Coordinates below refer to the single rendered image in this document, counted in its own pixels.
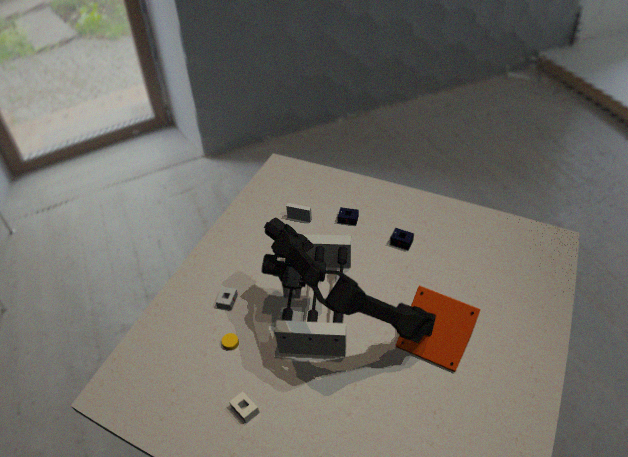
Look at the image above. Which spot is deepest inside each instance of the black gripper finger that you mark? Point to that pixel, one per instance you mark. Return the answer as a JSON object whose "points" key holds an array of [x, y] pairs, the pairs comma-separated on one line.
{"points": [[280, 276]]}

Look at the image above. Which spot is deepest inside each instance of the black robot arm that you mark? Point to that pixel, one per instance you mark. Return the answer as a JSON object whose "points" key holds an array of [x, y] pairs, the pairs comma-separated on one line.
{"points": [[347, 297]]}

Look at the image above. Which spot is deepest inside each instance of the yellow short cylinder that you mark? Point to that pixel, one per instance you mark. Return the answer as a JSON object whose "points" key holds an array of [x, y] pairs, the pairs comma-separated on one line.
{"points": [[230, 341]]}

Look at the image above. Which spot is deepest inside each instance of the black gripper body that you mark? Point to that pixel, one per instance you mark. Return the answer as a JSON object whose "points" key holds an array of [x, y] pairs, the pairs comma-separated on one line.
{"points": [[270, 265]]}

